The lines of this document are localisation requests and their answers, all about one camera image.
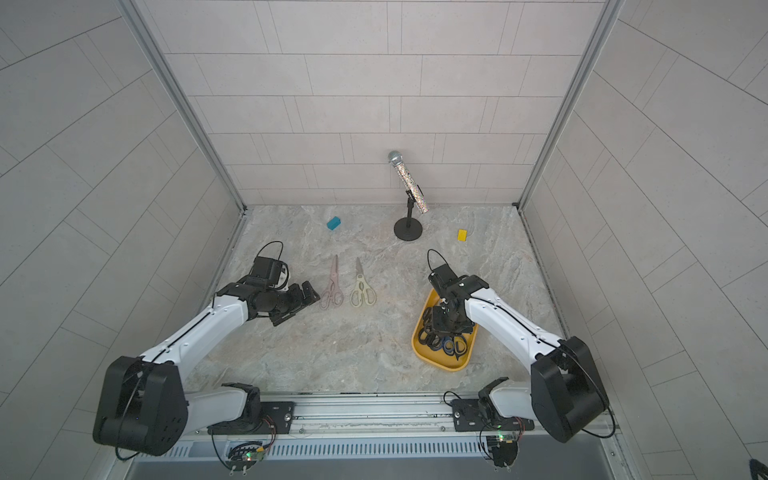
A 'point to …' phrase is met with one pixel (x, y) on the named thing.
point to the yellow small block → (462, 235)
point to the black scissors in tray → (459, 346)
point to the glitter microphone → (396, 158)
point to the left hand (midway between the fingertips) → (315, 299)
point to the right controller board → (504, 448)
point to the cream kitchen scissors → (363, 291)
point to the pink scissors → (333, 292)
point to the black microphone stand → (409, 228)
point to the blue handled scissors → (447, 351)
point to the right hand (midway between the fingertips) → (440, 330)
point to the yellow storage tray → (443, 360)
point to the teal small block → (333, 223)
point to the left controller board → (244, 455)
